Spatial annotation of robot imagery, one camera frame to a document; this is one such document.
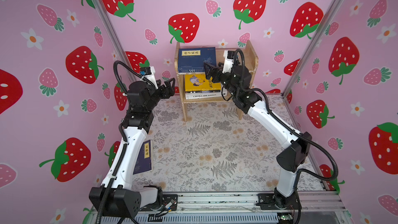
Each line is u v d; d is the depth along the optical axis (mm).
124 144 439
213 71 627
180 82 781
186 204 748
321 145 419
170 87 616
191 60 729
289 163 547
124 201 372
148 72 566
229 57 584
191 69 702
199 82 903
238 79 521
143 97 503
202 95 894
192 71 717
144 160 860
